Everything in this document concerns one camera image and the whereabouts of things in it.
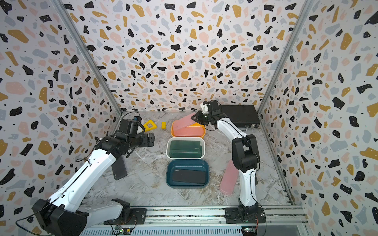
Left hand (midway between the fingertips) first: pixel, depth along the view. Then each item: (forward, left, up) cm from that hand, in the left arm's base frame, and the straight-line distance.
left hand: (147, 137), depth 77 cm
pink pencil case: (+17, -17, -7) cm, 25 cm away
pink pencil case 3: (-15, -45, -22) cm, 52 cm away
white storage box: (+6, -7, -17) cm, 20 cm away
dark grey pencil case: (-13, -21, -22) cm, 33 cm away
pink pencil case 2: (+16, -21, -17) cm, 31 cm away
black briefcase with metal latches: (+38, -64, -24) cm, 78 cm away
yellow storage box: (+16, -23, -11) cm, 30 cm away
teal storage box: (-6, -28, -21) cm, 35 cm away
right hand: (+19, -23, -5) cm, 30 cm away
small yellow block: (+27, 0, -23) cm, 36 cm away
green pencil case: (+5, -18, -20) cm, 28 cm away
